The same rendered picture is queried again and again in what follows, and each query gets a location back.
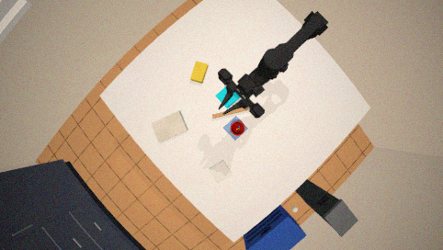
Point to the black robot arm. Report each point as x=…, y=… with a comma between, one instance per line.
x=275, y=61

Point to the yellow rectangular block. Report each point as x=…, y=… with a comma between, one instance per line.
x=199, y=71

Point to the tan wooden flat bar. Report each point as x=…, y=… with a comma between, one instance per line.
x=234, y=111

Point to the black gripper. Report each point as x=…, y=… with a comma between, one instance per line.
x=227, y=79

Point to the red translucent cup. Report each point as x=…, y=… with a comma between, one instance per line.
x=234, y=128

